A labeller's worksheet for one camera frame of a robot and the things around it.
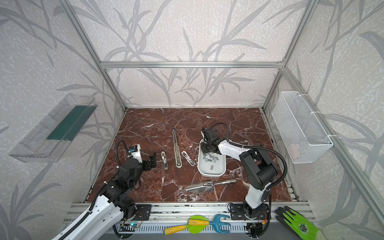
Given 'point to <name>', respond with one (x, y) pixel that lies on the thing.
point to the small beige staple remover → (164, 160)
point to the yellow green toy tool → (196, 224)
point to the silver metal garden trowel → (205, 186)
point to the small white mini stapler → (188, 159)
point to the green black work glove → (299, 224)
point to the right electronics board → (254, 230)
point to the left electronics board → (130, 227)
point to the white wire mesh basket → (304, 138)
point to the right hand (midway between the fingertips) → (205, 141)
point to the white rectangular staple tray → (211, 164)
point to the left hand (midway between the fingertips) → (151, 149)
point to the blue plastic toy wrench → (216, 222)
